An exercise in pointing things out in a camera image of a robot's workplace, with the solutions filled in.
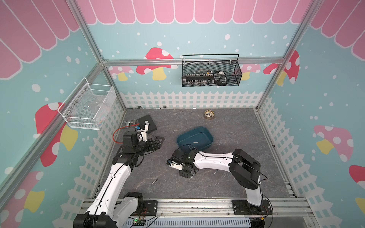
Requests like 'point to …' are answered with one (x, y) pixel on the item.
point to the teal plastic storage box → (200, 137)
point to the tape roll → (209, 114)
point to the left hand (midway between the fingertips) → (158, 141)
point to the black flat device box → (151, 126)
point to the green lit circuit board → (139, 222)
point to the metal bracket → (128, 123)
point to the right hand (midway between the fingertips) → (184, 169)
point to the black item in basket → (219, 78)
